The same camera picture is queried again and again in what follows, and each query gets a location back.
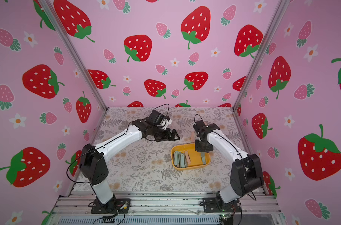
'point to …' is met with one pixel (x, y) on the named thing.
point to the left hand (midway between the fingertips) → (175, 138)
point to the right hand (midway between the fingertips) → (209, 149)
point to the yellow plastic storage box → (195, 156)
